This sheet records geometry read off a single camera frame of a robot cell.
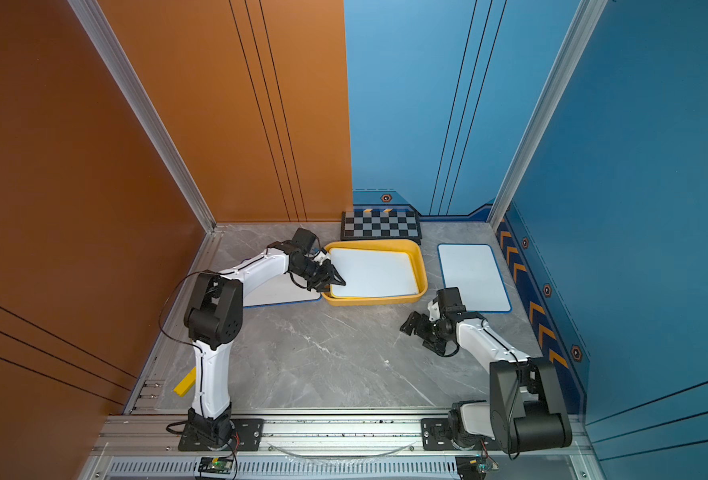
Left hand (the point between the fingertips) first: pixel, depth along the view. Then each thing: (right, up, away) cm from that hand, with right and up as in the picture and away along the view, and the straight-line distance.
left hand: (345, 280), depth 94 cm
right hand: (+20, -15, -6) cm, 26 cm away
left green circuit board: (-29, -42, -23) cm, 56 cm away
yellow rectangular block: (-43, -27, -13) cm, 52 cm away
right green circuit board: (+32, -42, -24) cm, 58 cm away
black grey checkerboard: (+20, +20, +22) cm, 36 cm away
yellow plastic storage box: (+20, +11, +12) cm, 26 cm away
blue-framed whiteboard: (+46, +3, +14) cm, 48 cm away
